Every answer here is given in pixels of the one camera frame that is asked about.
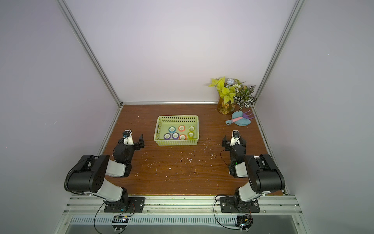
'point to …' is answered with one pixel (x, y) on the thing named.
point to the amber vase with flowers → (226, 108)
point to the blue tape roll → (172, 129)
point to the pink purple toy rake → (244, 116)
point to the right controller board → (244, 222)
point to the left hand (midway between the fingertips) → (136, 134)
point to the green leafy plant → (233, 91)
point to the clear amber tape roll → (191, 129)
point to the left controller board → (120, 223)
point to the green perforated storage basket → (177, 130)
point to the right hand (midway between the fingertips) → (235, 134)
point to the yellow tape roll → (191, 134)
